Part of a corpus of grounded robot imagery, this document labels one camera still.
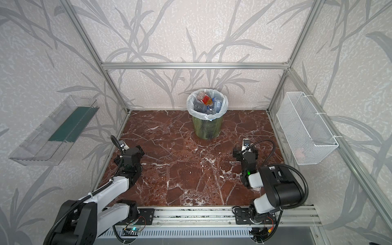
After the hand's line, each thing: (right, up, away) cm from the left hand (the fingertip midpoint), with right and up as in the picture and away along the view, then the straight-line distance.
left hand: (130, 144), depth 86 cm
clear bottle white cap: (+39, +22, +10) cm, 46 cm away
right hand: (+67, +1, +6) cm, 67 cm away
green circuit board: (+10, -38, -15) cm, 42 cm away
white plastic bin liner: (+47, +31, +10) cm, 57 cm away
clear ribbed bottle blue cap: (+50, +24, +5) cm, 55 cm away
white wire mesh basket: (+85, +7, -24) cm, 89 cm away
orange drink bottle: (+43, +27, +7) cm, 51 cm away
